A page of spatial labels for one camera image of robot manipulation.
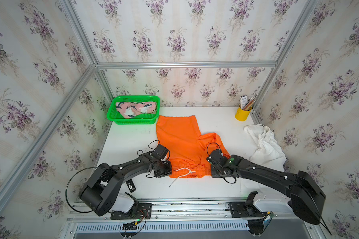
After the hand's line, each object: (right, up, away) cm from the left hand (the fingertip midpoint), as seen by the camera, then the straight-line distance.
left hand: (173, 174), depth 85 cm
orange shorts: (+9, +13, +10) cm, 18 cm away
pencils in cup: (+52, +43, +22) cm, 71 cm away
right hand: (+24, +1, -2) cm, 25 cm away
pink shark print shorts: (-37, +40, +26) cm, 60 cm away
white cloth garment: (+58, +12, +3) cm, 59 cm away
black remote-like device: (-23, -4, -7) cm, 24 cm away
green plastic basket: (-46, +35, +26) cm, 64 cm away
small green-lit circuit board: (-21, -21, -13) cm, 32 cm away
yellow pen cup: (+50, +35, +23) cm, 65 cm away
